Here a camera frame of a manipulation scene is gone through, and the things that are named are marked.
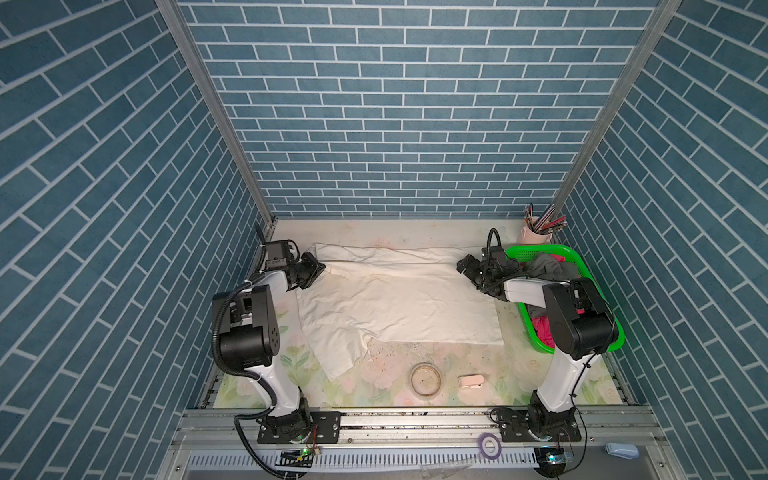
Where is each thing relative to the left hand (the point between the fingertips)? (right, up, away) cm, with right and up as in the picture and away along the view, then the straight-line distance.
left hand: (325, 261), depth 96 cm
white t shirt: (+22, -11, +3) cm, 24 cm away
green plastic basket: (+83, +1, +3) cm, 83 cm away
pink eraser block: (+44, -31, -17) cm, 56 cm away
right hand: (+46, -2, +5) cm, 46 cm away
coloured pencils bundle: (+76, +14, +9) cm, 78 cm away
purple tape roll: (+48, -42, -24) cm, 69 cm away
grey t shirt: (+69, -1, -7) cm, 69 cm away
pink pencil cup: (+70, +8, +8) cm, 71 cm away
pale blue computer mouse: (+78, -43, -27) cm, 93 cm away
